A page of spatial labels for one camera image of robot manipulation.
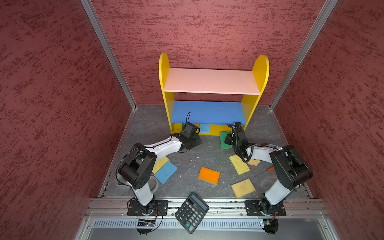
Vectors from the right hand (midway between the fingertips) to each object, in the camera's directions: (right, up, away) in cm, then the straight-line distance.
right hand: (226, 137), depth 97 cm
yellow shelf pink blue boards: (-10, +14, -1) cm, 17 cm away
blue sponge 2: (-14, +6, +9) cm, 17 cm away
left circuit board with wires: (-46, -41, -25) cm, 67 cm away
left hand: (-18, -3, -6) cm, 19 cm away
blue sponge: (-38, -19, -12) cm, 44 cm away
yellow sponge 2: (+7, -16, -9) cm, 20 cm away
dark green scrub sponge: (-34, +6, +6) cm, 35 cm away
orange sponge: (-13, -20, -12) cm, 27 cm away
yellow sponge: (-42, -15, -9) cm, 46 cm away
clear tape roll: (-42, -24, -16) cm, 51 cm away
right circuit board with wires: (+16, -40, -26) cm, 51 cm away
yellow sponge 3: (+6, -25, -18) cm, 32 cm away
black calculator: (-23, -34, -26) cm, 49 cm away
